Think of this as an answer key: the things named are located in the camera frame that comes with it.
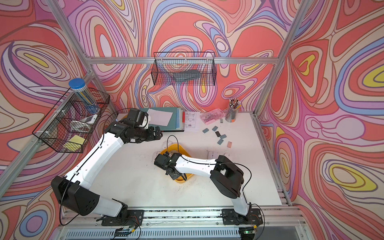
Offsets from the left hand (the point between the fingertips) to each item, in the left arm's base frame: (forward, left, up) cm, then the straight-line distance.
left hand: (157, 135), depth 78 cm
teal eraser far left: (+21, -28, -22) cm, 41 cm away
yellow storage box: (+3, -12, -20) cm, 23 cm away
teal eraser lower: (+11, -38, -22) cm, 45 cm away
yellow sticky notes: (-12, +32, +9) cm, 36 cm away
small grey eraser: (+31, -41, -22) cm, 56 cm away
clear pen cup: (+31, -48, -6) cm, 58 cm away
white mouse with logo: (+7, 0, -21) cm, 22 cm away
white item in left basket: (+3, +33, +9) cm, 34 cm away
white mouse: (0, -31, -21) cm, 37 cm away
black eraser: (+19, -37, -23) cm, 47 cm away
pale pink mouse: (0, -41, -21) cm, 46 cm away
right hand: (-12, -12, -20) cm, 26 cm away
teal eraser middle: (+16, -41, -22) cm, 49 cm away
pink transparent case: (+34, -31, -21) cm, 51 cm away
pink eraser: (+9, -45, -23) cm, 51 cm away
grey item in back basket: (+39, -15, +12) cm, 43 cm away
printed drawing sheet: (+31, -18, -22) cm, 42 cm away
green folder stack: (+28, -7, -20) cm, 35 cm away
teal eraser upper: (+23, -36, -23) cm, 48 cm away
